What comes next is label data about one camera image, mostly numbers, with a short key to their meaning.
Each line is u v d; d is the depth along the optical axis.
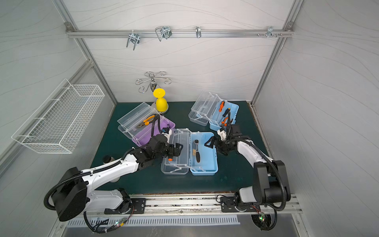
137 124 0.93
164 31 0.77
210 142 0.79
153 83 0.95
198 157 0.82
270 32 0.76
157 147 0.62
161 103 0.96
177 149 0.75
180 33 0.77
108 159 0.81
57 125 0.69
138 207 0.73
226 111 1.12
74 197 0.40
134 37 0.79
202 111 1.01
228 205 0.73
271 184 0.43
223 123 1.08
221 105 1.07
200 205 0.75
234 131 0.72
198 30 0.72
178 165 0.78
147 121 0.98
